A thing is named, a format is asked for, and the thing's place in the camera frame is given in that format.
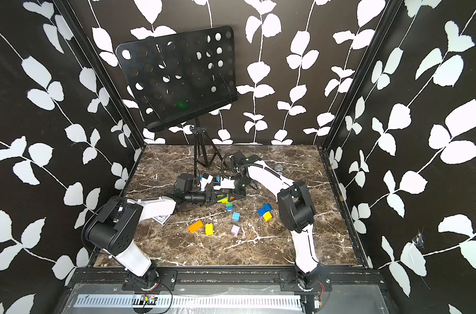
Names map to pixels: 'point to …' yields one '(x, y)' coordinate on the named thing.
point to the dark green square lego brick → (229, 204)
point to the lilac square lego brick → (235, 229)
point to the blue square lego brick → (229, 208)
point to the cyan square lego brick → (235, 216)
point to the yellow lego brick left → (209, 229)
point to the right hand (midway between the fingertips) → (229, 191)
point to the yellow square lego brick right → (267, 216)
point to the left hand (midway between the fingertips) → (225, 196)
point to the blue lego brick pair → (266, 208)
